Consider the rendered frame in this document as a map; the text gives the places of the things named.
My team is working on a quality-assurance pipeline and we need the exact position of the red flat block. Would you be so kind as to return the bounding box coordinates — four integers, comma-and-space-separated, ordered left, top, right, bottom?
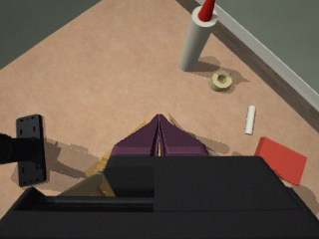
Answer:
254, 137, 307, 186

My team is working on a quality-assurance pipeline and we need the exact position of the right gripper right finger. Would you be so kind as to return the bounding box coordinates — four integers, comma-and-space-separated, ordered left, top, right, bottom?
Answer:
159, 114, 209, 156

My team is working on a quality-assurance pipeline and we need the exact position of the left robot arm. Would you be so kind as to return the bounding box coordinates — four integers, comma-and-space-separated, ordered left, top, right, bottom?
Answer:
0, 115, 47, 187

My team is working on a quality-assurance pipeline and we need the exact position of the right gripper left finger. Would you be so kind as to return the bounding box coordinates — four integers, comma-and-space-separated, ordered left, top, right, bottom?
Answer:
110, 115, 160, 156

